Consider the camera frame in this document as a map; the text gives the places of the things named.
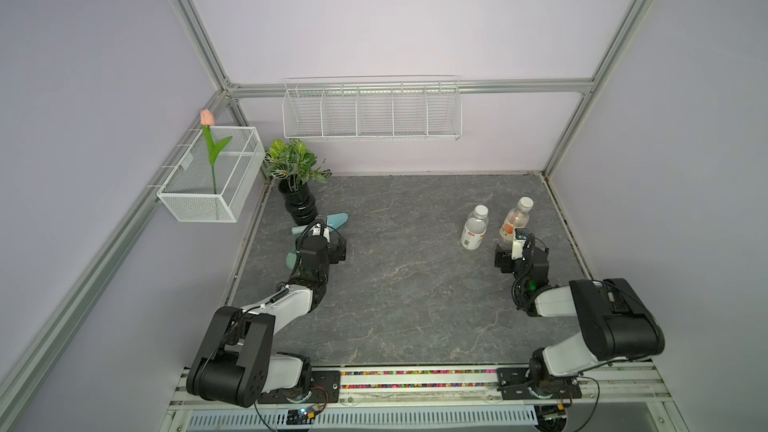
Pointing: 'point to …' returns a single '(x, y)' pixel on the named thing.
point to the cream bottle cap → (526, 203)
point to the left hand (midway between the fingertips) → (324, 236)
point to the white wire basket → (188, 191)
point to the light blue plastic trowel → (332, 221)
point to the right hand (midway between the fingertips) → (513, 242)
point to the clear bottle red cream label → (516, 218)
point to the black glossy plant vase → (299, 201)
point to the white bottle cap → (481, 211)
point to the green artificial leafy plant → (292, 162)
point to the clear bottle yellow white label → (475, 228)
